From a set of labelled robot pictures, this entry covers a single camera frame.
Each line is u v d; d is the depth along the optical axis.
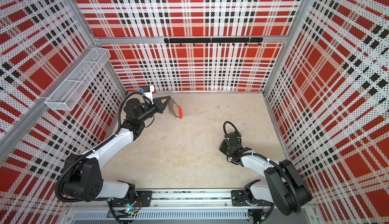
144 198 0.74
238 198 0.73
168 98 0.78
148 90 0.70
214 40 0.89
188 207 0.72
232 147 0.70
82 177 0.42
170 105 0.84
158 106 0.69
